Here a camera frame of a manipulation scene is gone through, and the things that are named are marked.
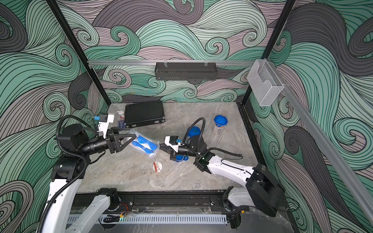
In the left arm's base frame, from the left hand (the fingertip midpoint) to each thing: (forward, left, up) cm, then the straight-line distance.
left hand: (133, 133), depth 57 cm
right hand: (-1, -7, -10) cm, 13 cm away
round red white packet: (0, -4, -37) cm, 38 cm away
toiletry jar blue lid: (-4, -4, -4) cm, 7 cm away
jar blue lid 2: (+26, -44, -24) cm, 57 cm away
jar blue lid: (+18, -27, -24) cm, 40 cm away
